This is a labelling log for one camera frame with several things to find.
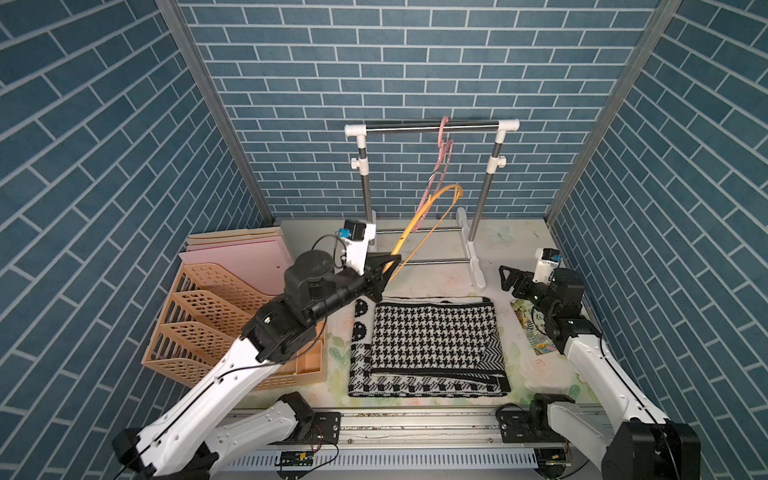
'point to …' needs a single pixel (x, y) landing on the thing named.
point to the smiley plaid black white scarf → (363, 383)
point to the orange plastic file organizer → (203, 316)
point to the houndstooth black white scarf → (441, 337)
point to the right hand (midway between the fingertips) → (516, 271)
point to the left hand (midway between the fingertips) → (409, 258)
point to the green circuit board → (295, 458)
